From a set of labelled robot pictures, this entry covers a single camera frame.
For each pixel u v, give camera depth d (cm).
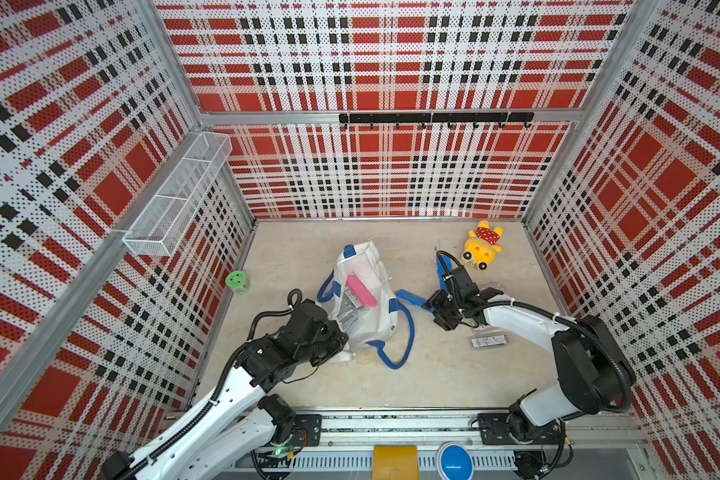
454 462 69
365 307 93
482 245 107
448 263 86
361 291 98
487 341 88
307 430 73
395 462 71
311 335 58
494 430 73
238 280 99
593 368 44
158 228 90
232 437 56
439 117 89
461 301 69
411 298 94
